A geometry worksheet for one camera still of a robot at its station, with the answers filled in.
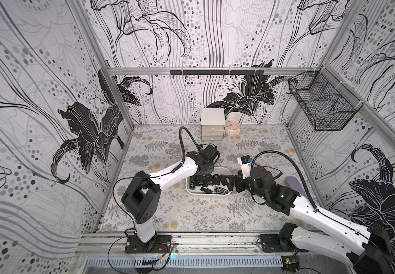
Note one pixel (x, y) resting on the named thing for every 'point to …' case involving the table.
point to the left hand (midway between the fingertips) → (207, 170)
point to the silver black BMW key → (220, 190)
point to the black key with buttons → (223, 179)
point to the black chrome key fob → (206, 190)
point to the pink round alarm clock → (232, 127)
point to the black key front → (206, 180)
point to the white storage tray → (226, 170)
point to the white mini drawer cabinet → (213, 124)
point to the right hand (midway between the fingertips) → (231, 174)
